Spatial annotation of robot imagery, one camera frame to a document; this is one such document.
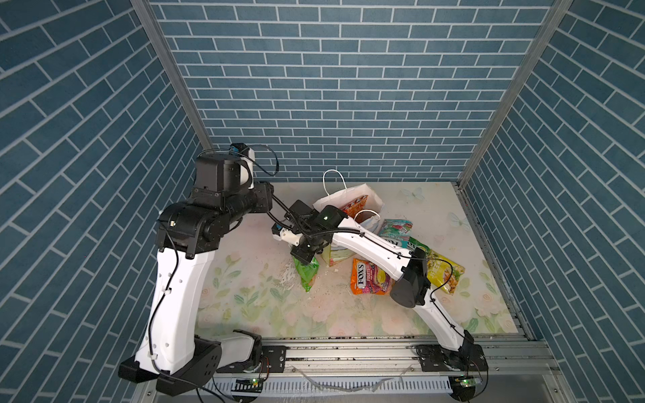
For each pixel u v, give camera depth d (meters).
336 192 0.83
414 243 0.98
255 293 0.87
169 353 0.35
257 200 0.52
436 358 0.74
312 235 0.58
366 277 0.88
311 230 0.60
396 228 0.99
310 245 0.68
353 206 0.87
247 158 0.50
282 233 0.71
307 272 0.79
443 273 0.89
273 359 0.74
